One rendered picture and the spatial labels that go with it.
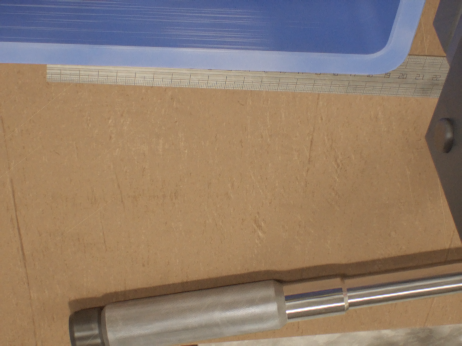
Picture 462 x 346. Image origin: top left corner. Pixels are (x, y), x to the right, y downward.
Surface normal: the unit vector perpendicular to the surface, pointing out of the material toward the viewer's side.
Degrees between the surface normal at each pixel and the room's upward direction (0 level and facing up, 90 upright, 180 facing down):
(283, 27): 90
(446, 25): 90
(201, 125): 0
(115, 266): 0
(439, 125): 90
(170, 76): 0
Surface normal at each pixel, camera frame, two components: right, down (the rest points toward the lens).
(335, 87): 0.11, 0.71
